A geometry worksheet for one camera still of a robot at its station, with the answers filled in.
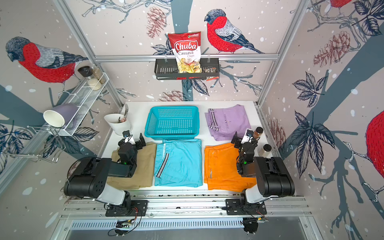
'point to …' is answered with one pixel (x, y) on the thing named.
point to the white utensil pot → (118, 122)
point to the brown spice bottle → (258, 132)
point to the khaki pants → (144, 176)
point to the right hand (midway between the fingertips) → (243, 132)
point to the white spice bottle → (265, 151)
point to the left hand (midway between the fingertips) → (135, 131)
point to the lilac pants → (224, 122)
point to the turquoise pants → (178, 163)
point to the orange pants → (220, 170)
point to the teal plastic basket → (172, 122)
